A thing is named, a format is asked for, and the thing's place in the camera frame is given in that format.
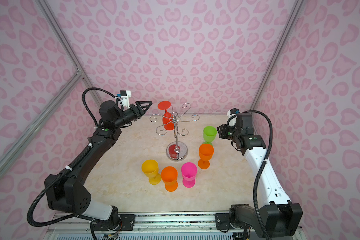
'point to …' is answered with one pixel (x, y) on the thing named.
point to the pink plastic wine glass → (189, 172)
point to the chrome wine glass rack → (175, 151)
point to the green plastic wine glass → (209, 134)
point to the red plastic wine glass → (167, 118)
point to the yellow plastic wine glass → (150, 168)
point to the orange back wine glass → (169, 175)
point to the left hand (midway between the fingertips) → (151, 102)
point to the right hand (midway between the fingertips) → (220, 127)
